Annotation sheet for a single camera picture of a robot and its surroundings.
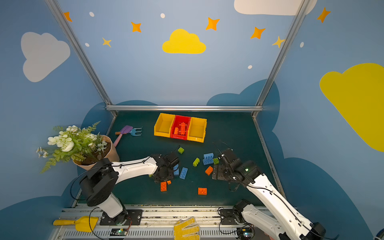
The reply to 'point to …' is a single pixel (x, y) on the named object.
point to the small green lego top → (181, 150)
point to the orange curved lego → (169, 182)
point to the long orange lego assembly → (182, 128)
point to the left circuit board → (118, 231)
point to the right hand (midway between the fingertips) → (222, 171)
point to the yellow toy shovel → (82, 224)
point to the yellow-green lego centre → (196, 162)
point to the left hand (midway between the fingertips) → (171, 179)
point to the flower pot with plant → (84, 147)
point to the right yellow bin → (197, 130)
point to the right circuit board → (245, 233)
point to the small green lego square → (216, 161)
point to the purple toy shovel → (125, 130)
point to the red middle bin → (178, 120)
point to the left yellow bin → (163, 125)
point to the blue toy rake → (134, 131)
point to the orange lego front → (202, 191)
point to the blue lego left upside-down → (183, 173)
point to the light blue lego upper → (210, 155)
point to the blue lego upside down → (207, 161)
